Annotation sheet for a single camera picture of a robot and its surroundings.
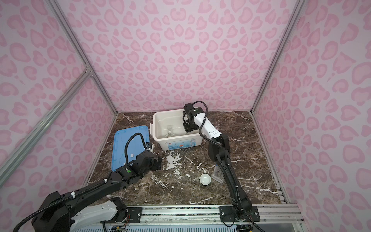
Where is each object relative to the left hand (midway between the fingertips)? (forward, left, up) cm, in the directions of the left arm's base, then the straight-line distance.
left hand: (155, 155), depth 84 cm
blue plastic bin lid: (-7, +3, +24) cm, 25 cm away
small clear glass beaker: (+22, -6, -4) cm, 23 cm away
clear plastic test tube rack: (-9, -36, -9) cm, 38 cm away
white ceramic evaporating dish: (-11, -29, -9) cm, 32 cm away
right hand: (+23, -20, -4) cm, 31 cm away
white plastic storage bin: (+7, -15, +4) cm, 18 cm away
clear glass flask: (+16, -7, -2) cm, 17 cm away
